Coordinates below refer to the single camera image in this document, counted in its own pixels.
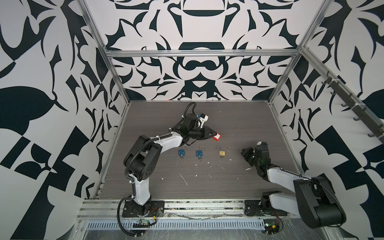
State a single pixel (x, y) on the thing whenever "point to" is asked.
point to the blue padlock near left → (182, 152)
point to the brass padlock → (221, 152)
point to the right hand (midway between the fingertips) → (242, 147)
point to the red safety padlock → (217, 137)
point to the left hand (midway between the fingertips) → (218, 131)
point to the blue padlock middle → (200, 153)
